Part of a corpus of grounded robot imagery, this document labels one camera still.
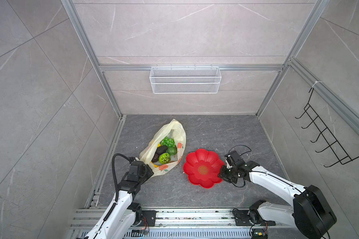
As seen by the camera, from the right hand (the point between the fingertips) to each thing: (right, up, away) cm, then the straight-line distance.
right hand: (218, 174), depth 86 cm
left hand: (-40, +5, 0) cm, 40 cm away
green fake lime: (-28, +13, +8) cm, 31 cm away
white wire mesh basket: (-19, +61, +15) cm, 65 cm away
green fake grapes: (-31, +18, +12) cm, 38 cm away
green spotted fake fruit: (-32, +9, +4) cm, 33 cm away
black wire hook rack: (+46, +27, -15) cm, 56 cm away
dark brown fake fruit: (-38, +9, +5) cm, 39 cm away
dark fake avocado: (-35, +13, +10) cm, 38 cm away
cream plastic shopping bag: (-27, +27, +7) cm, 38 cm away
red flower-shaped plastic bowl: (-8, +2, +5) cm, 10 cm away
